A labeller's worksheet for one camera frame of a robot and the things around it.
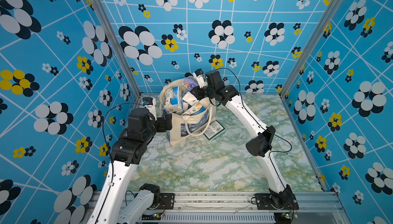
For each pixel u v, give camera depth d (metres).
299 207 0.72
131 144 0.45
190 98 0.86
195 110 0.83
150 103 0.55
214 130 0.94
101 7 0.75
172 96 0.82
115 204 0.38
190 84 0.85
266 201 0.73
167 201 0.74
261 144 0.61
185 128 0.77
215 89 0.65
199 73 0.72
